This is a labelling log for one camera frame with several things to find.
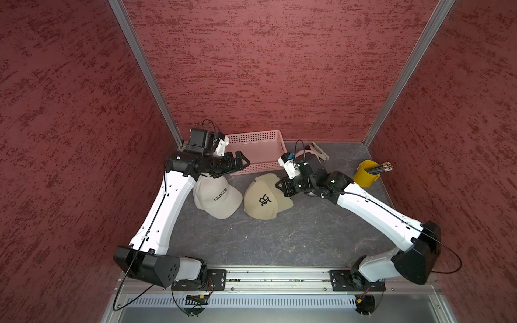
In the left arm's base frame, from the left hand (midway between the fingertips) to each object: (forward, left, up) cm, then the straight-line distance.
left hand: (238, 170), depth 71 cm
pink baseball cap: (+32, -34, -25) cm, 53 cm away
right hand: (-3, -15, -8) cm, 17 cm away
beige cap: (-5, -9, -12) cm, 16 cm away
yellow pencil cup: (+13, -58, -22) cm, 63 cm away
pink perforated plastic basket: (+38, -8, -30) cm, 49 cm away
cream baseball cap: (+1, +13, -23) cm, 26 cm away
